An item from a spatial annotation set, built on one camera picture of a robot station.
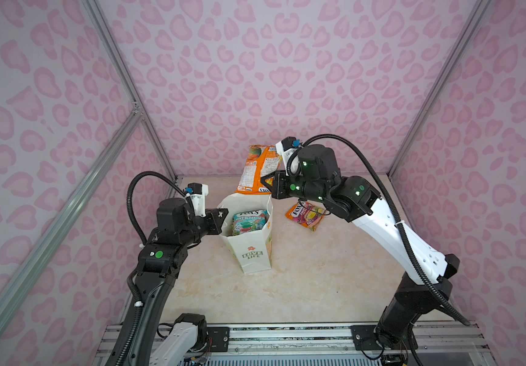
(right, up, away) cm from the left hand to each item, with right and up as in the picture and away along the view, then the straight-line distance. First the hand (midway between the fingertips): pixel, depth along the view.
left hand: (227, 207), depth 68 cm
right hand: (+11, +8, -7) cm, 15 cm away
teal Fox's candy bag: (+5, -6, +16) cm, 18 cm away
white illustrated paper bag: (+7, -16, +11) cm, 20 cm away
